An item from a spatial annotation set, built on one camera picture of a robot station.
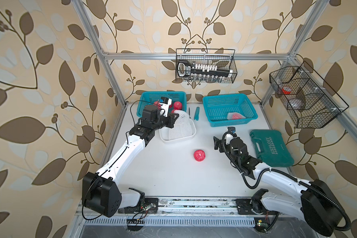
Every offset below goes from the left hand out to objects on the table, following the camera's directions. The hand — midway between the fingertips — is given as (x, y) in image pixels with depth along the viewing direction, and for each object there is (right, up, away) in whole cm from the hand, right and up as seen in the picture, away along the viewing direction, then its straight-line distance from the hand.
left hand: (176, 113), depth 76 cm
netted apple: (+40, -1, +28) cm, 49 cm away
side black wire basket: (+68, +5, -2) cm, 68 cm away
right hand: (+26, -13, +9) cm, 31 cm away
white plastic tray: (-10, -14, +26) cm, 31 cm away
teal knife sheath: (+14, 0, +39) cm, 41 cm away
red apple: (-2, +1, -2) cm, 3 cm away
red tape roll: (+61, +13, +4) cm, 62 cm away
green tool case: (+57, -21, +13) cm, 62 cm away
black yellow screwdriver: (+8, +2, +39) cm, 40 cm away
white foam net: (+3, -9, +19) cm, 22 cm away
